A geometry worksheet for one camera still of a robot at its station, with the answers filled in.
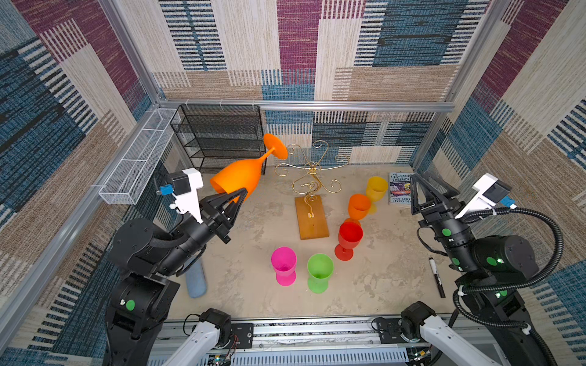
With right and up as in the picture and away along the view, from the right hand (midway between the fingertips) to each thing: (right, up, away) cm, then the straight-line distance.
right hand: (415, 178), depth 50 cm
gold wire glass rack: (-19, -13, +50) cm, 55 cm away
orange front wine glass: (-2, -8, +35) cm, 36 cm away
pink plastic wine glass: (-30, -27, +28) cm, 49 cm away
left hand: (-36, -3, -3) cm, 36 cm away
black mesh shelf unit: (-64, +22, +58) cm, 89 cm away
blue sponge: (-62, -35, +34) cm, 79 cm away
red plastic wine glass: (-6, -19, +33) cm, 39 cm away
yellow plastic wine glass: (+6, -3, +42) cm, 42 cm away
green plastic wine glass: (-17, -29, +29) cm, 45 cm away
